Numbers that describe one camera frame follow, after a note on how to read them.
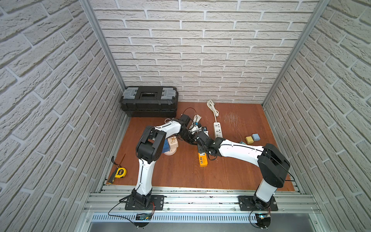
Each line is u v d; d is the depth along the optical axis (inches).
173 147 34.6
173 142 34.4
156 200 29.4
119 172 32.2
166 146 34.3
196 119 43.1
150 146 21.7
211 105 45.3
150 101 38.7
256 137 38.4
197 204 29.9
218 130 39.5
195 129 35.2
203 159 34.3
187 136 33.6
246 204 28.7
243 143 37.4
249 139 38.3
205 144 26.3
